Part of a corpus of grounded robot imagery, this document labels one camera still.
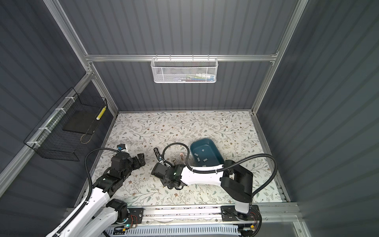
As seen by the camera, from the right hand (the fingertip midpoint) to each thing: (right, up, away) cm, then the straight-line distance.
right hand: (166, 175), depth 81 cm
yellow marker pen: (-37, +35, 0) cm, 51 cm away
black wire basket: (-49, +25, -9) cm, 55 cm away
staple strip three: (+18, +7, +12) cm, 23 cm away
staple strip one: (+22, +11, +16) cm, 29 cm away
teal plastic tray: (+23, +10, +15) cm, 29 cm away
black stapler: (-9, +11, +13) cm, 19 cm away
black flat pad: (-45, +30, -3) cm, 54 cm away
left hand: (-17, +11, 0) cm, 20 cm away
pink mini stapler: (+8, +9, +8) cm, 15 cm away
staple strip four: (+23, +6, +12) cm, 26 cm away
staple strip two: (+17, +9, +12) cm, 23 cm away
